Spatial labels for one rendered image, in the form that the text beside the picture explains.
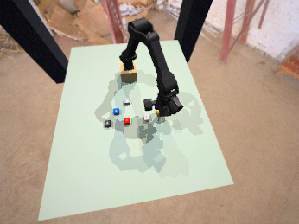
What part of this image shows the blue block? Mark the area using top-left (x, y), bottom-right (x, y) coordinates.
top-left (113, 108), bottom-right (119, 115)

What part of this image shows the red block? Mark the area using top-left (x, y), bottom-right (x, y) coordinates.
top-left (124, 118), bottom-right (130, 125)

